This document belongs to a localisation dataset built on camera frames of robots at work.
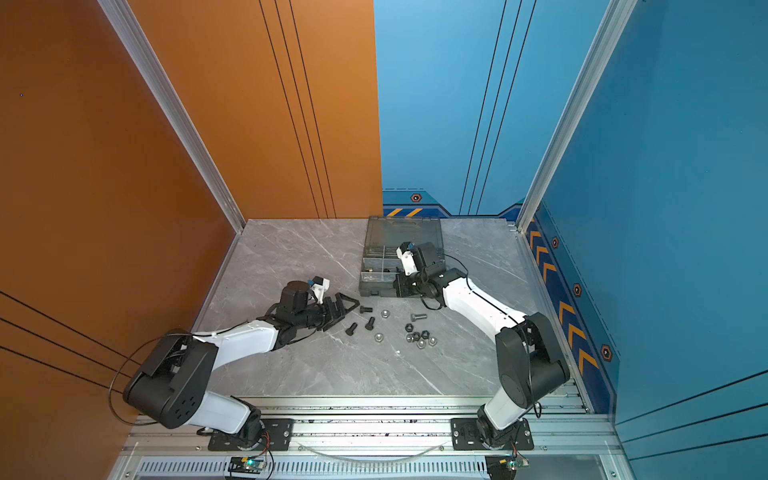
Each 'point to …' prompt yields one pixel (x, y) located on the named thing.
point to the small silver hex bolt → (418, 316)
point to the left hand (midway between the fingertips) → (354, 307)
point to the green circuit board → (247, 464)
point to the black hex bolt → (370, 324)
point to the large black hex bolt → (365, 309)
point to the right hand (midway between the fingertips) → (393, 283)
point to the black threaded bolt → (350, 330)
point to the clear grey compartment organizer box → (381, 259)
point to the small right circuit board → (504, 467)
